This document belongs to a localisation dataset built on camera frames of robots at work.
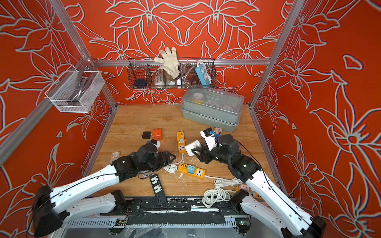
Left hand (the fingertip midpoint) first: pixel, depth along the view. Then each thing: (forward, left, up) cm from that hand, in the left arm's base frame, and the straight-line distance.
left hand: (174, 158), depth 74 cm
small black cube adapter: (+23, +24, -15) cm, 37 cm away
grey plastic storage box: (+36, -26, +2) cm, 44 cm away
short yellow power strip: (+18, -1, -13) cm, 22 cm away
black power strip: (-12, +7, -13) cm, 19 cm away
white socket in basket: (+47, +15, +14) cm, 51 cm away
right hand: (+2, -10, +8) cm, 13 cm away
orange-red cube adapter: (+22, +15, -11) cm, 28 cm away
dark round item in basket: (+48, +29, +11) cm, 57 cm away
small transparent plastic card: (+6, +39, -14) cm, 42 cm away
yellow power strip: (-1, -13, -13) cm, 19 cm away
